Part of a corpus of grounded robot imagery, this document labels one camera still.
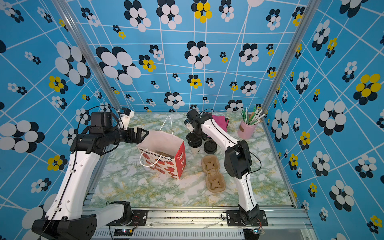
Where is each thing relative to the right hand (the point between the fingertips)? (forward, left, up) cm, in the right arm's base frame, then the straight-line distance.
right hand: (196, 139), depth 92 cm
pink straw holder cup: (+8, -33, -2) cm, 34 cm away
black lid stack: (-2, -9, -7) cm, 11 cm away
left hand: (-10, +26, +21) cm, 35 cm away
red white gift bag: (-8, +20, -1) cm, 22 cm away
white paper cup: (-5, +1, -6) cm, 8 cm away
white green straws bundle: (+11, -36, +7) cm, 38 cm away
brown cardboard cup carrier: (-24, -11, -8) cm, 27 cm away
